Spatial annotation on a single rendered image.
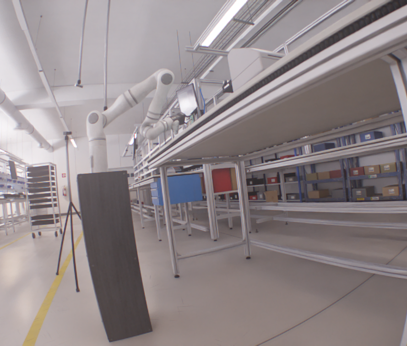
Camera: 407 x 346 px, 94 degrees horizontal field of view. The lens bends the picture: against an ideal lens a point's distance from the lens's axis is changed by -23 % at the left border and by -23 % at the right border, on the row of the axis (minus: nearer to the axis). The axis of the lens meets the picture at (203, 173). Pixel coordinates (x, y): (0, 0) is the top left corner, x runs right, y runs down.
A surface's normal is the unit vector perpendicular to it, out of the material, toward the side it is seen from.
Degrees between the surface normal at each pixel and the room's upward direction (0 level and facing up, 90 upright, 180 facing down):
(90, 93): 90
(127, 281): 90
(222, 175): 90
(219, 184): 90
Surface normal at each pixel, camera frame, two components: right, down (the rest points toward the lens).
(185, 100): -0.63, 0.23
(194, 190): 0.39, -0.09
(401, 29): -0.91, 0.09
